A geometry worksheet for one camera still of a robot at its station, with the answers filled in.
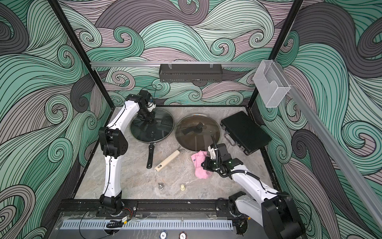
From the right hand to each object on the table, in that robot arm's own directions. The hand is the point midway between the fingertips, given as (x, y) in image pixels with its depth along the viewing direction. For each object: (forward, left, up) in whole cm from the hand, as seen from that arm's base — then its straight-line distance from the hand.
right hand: (200, 165), depth 83 cm
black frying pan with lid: (+7, +29, +3) cm, 30 cm away
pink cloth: (+3, +2, +2) cm, 4 cm away
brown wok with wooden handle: (-3, +21, +7) cm, 23 cm away
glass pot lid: (+19, +2, +5) cm, 20 cm away
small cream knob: (-11, +10, -3) cm, 16 cm away
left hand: (+29, +32, +8) cm, 44 cm away
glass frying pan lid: (+24, +30, -1) cm, 38 cm away
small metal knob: (-11, +22, -1) cm, 24 cm away
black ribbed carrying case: (+25, -30, -1) cm, 39 cm away
